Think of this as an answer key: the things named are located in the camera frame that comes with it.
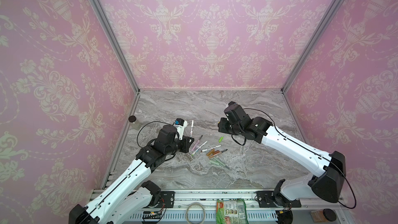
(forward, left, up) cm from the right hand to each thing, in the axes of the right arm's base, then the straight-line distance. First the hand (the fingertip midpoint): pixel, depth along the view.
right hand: (218, 125), depth 76 cm
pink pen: (0, +12, -20) cm, 24 cm away
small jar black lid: (+13, +50, -10) cm, 52 cm away
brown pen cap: (-5, +4, -21) cm, 22 cm away
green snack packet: (-34, -4, -20) cm, 39 cm away
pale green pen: (-12, -3, -21) cm, 25 cm away
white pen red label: (-2, +3, -22) cm, 22 cm away
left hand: (-6, +12, -3) cm, 14 cm away
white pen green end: (-2, +10, -21) cm, 23 cm away
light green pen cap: (+3, -3, -21) cm, 21 cm away
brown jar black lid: (-37, -40, -13) cm, 56 cm away
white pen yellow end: (+12, +15, -21) cm, 28 cm away
